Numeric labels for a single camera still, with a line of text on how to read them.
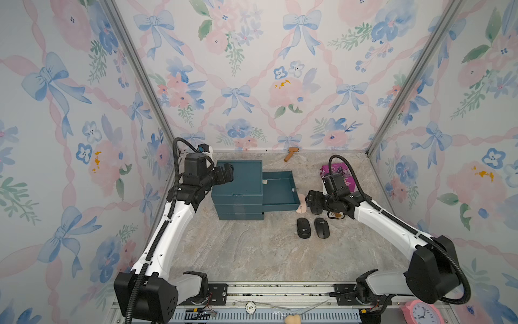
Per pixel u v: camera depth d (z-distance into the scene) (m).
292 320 0.68
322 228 0.89
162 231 0.44
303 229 0.88
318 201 0.77
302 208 0.95
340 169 1.04
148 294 0.38
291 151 1.21
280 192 0.97
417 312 0.69
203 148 0.66
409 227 0.47
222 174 0.68
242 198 0.77
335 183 0.66
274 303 0.73
